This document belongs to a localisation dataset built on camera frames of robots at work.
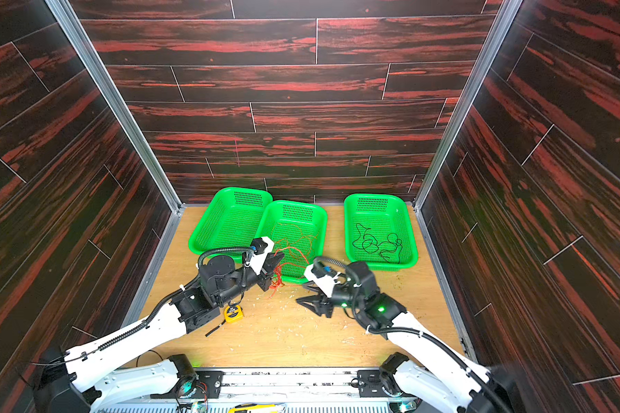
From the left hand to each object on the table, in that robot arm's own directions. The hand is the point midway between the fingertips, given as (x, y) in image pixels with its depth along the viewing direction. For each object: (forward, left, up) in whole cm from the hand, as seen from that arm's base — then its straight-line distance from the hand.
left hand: (283, 255), depth 70 cm
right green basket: (+33, -37, -28) cm, 57 cm away
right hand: (-4, -6, -9) cm, 12 cm away
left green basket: (+37, +30, -27) cm, 55 cm away
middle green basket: (+31, -2, -28) cm, 42 cm away
